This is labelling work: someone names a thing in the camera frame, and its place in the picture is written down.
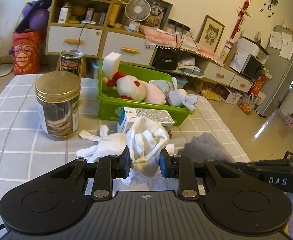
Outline black box on shelf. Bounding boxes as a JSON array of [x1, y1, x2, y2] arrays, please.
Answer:
[[152, 49, 178, 70]]

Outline grey checked tablecloth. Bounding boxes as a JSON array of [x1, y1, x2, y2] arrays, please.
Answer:
[[0, 74, 252, 238]]

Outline black microwave oven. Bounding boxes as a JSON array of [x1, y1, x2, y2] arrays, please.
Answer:
[[229, 48, 264, 80]]

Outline black yellow drink can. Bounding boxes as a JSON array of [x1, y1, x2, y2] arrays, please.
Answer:
[[59, 49, 84, 77]]

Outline pink lace table runner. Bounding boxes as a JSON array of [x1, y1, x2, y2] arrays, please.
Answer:
[[139, 25, 223, 67]]

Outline purple plush toy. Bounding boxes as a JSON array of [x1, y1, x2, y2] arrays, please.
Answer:
[[15, 0, 52, 33]]

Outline white cloth glove bundle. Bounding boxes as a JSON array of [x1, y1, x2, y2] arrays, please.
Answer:
[[76, 116, 175, 186]]

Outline pink blue plush toy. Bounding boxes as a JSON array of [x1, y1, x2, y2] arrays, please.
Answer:
[[143, 80, 174, 105]]

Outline wooden shelf cabinet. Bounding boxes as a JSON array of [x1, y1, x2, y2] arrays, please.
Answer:
[[46, 0, 154, 66]]

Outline santa plush toy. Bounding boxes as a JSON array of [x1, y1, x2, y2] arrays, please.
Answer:
[[102, 71, 147, 101]]

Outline green plastic bin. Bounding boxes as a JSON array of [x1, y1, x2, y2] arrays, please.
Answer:
[[98, 61, 197, 126]]

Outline white foam sponge block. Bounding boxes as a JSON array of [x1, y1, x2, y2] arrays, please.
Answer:
[[102, 52, 121, 79]]

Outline red snack bucket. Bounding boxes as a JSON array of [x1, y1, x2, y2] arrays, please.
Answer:
[[12, 31, 42, 75]]

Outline low wooden tv console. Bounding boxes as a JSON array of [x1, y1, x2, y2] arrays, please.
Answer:
[[146, 44, 253, 93]]

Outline white milk carton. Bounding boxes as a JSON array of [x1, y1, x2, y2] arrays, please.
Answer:
[[116, 106, 175, 133]]

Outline small white desk fan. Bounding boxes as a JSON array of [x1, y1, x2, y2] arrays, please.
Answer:
[[125, 0, 151, 22]]

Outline glass cookie jar gold lid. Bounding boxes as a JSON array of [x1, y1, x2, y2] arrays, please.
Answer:
[[35, 71, 81, 140]]

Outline yellow egg tray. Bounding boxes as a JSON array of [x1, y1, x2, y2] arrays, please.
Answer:
[[200, 87, 221, 101]]

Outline framed cat picture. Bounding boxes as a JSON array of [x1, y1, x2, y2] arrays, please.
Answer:
[[143, 0, 173, 30]]

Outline silver refrigerator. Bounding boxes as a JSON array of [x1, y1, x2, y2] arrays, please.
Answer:
[[257, 25, 293, 117]]

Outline white rabbit plush toy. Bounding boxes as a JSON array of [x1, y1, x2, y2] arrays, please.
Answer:
[[166, 77, 198, 112]]

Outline framed cartoon girl picture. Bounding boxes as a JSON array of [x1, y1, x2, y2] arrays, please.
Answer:
[[197, 15, 224, 52]]

